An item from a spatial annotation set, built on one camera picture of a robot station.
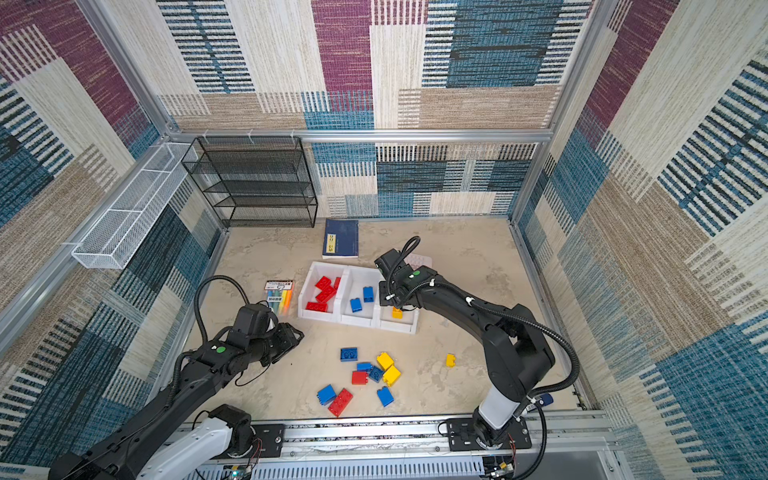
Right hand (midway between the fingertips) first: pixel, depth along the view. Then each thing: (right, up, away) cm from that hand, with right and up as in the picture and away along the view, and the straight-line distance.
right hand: (392, 297), depth 88 cm
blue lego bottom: (-2, -24, -8) cm, 26 cm away
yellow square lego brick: (+1, -6, +6) cm, 8 cm away
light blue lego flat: (-8, -19, -3) cm, 20 cm away
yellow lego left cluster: (-2, -17, -4) cm, 17 cm away
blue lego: (-8, 0, +9) cm, 12 cm away
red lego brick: (-23, +3, +14) cm, 26 cm away
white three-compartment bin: (-14, -1, +10) cm, 17 cm away
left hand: (-25, -9, -6) cm, 27 cm away
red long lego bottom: (-13, -25, -10) cm, 30 cm away
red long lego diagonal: (-21, 0, +11) cm, 24 cm away
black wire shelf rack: (-49, +38, +22) cm, 66 cm away
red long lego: (-23, -4, +7) cm, 24 cm away
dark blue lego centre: (-5, -20, -5) cm, 21 cm away
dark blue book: (-19, +18, +27) cm, 38 cm away
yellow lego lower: (0, -20, -6) cm, 21 cm away
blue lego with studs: (-13, -16, -2) cm, 20 cm away
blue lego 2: (-17, -24, -8) cm, 31 cm away
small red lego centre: (-9, -21, -5) cm, 24 cm away
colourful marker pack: (-37, -1, +11) cm, 38 cm away
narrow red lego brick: (-18, +3, +14) cm, 23 cm away
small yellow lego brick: (+16, -17, -3) cm, 24 cm away
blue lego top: (-11, -4, +9) cm, 15 cm away
